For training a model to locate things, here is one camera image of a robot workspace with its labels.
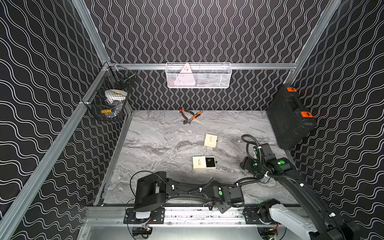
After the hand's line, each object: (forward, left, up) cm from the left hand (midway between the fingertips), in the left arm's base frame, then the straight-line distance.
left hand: (225, 199), depth 74 cm
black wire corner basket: (+41, +66, +26) cm, 81 cm away
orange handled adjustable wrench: (+54, +23, -5) cm, 59 cm away
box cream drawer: (+22, +7, -5) cm, 24 cm away
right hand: (+16, -11, +6) cm, 20 cm away
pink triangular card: (+61, +25, +29) cm, 72 cm away
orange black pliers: (+66, +29, -5) cm, 72 cm away
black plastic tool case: (+42, -39, +14) cm, 59 cm away
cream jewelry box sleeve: (+37, +7, -3) cm, 38 cm away
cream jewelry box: (+20, +14, -3) cm, 25 cm away
